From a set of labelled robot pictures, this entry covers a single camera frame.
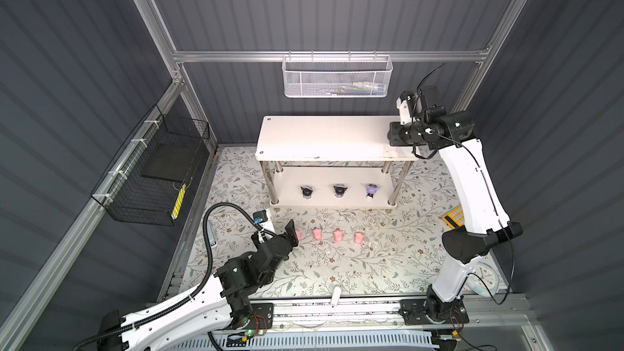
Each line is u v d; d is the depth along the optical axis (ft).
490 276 2.58
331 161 3.77
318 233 2.93
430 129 1.54
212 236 2.84
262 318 2.38
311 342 2.53
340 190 2.99
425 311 2.37
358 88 3.00
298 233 2.97
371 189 3.07
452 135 1.48
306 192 2.99
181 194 2.36
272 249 1.80
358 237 2.91
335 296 2.47
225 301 1.66
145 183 2.36
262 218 2.07
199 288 1.63
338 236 2.92
